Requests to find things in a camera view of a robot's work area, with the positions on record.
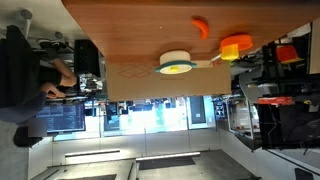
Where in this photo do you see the grey shelf rack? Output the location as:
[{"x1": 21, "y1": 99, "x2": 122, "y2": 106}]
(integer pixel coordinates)
[{"x1": 222, "y1": 94, "x2": 263, "y2": 141}]

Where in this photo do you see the person's bare forearm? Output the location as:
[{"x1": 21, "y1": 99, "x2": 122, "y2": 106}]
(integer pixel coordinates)
[{"x1": 50, "y1": 57, "x2": 78, "y2": 88}]

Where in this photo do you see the white and teal bowl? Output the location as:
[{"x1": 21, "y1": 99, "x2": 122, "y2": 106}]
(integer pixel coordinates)
[{"x1": 154, "y1": 49, "x2": 198, "y2": 75}]

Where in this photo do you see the orange carrot plush toy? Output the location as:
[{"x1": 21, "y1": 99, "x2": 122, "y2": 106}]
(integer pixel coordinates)
[{"x1": 191, "y1": 18, "x2": 211, "y2": 40}]

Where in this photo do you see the person's hand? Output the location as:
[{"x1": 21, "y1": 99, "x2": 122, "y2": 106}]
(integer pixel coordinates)
[{"x1": 39, "y1": 82, "x2": 67, "y2": 100}]

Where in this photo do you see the long ceiling light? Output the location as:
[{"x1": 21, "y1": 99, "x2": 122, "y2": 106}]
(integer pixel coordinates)
[
  {"x1": 64, "y1": 148, "x2": 121, "y2": 158},
  {"x1": 135, "y1": 151, "x2": 202, "y2": 162}
]

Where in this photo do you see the red flat box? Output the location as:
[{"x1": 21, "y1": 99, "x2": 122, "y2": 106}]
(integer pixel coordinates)
[{"x1": 257, "y1": 96, "x2": 296, "y2": 107}]

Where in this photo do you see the yellow cup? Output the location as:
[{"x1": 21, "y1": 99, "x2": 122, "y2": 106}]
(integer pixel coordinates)
[{"x1": 220, "y1": 44, "x2": 240, "y2": 62}]

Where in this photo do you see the computer monitor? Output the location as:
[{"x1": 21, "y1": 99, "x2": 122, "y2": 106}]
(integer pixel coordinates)
[{"x1": 35, "y1": 102, "x2": 87, "y2": 134}]

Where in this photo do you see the person in blue shirt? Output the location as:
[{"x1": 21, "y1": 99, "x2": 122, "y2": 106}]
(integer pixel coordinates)
[{"x1": 0, "y1": 66, "x2": 63, "y2": 148}]

